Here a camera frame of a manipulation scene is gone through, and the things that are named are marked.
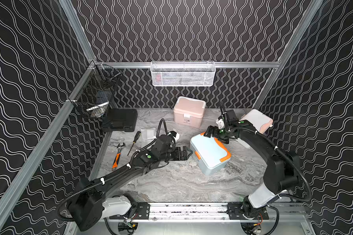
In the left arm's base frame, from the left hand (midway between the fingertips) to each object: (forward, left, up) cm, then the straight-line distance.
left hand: (187, 150), depth 75 cm
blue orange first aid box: (+1, -13, -5) cm, 14 cm away
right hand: (+14, -14, -6) cm, 21 cm away
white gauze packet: (+22, +27, -18) cm, 39 cm away
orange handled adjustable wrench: (0, +43, -18) cm, 46 cm away
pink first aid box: (+33, 0, -5) cm, 33 cm away
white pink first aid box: (+25, -47, -4) cm, 53 cm away
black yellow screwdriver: (+19, +35, -19) cm, 44 cm away
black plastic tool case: (+29, +48, -13) cm, 58 cm away
